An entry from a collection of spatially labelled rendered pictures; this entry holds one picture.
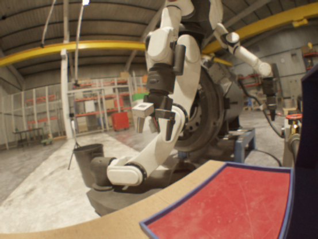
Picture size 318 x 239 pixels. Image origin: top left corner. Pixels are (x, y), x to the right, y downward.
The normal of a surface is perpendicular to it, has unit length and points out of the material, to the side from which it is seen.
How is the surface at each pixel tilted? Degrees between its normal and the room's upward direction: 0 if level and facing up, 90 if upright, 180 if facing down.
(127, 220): 0
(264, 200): 0
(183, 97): 90
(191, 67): 90
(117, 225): 0
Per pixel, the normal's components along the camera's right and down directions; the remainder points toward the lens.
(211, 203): -0.15, -0.99
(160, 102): -0.52, -0.04
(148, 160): -0.21, 0.08
